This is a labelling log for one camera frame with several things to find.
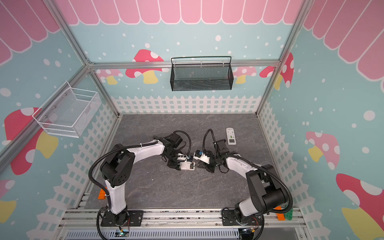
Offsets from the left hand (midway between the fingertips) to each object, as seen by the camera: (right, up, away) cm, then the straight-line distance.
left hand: (178, 164), depth 93 cm
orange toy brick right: (+54, -22, -19) cm, 61 cm away
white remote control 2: (+36, +17, +12) cm, 42 cm away
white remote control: (+5, 0, -2) cm, 6 cm away
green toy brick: (+58, -21, -19) cm, 64 cm away
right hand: (+14, +2, -6) cm, 15 cm away
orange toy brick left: (-32, -8, -25) cm, 41 cm away
